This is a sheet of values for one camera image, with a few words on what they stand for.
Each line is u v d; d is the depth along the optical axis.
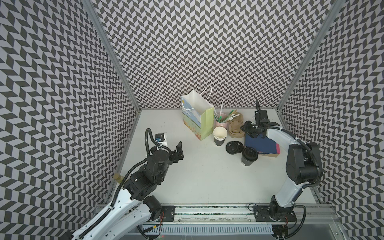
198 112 0.84
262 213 0.73
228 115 0.94
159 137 0.57
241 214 0.74
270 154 0.88
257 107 0.85
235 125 1.01
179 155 0.63
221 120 1.00
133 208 0.46
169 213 0.72
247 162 0.85
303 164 0.48
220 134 0.96
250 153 0.82
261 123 0.70
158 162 0.48
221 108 0.99
